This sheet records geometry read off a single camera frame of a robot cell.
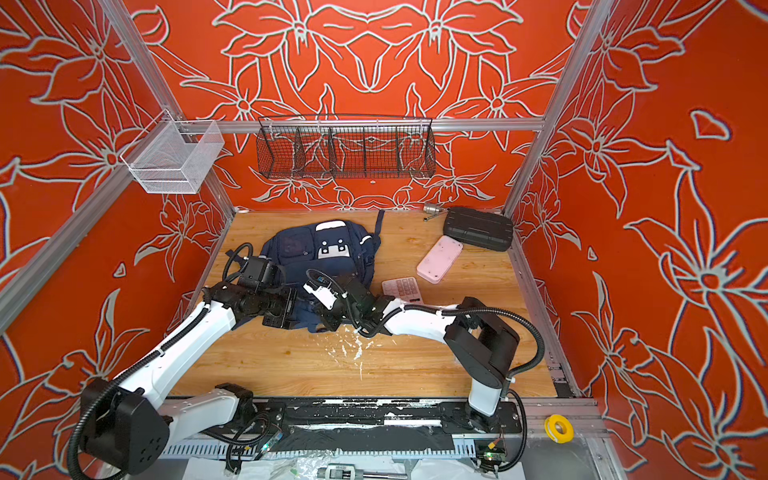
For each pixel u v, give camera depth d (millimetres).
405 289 948
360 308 643
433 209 1176
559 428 712
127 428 381
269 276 651
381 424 727
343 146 998
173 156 917
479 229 1047
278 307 673
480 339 476
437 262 1013
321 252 1007
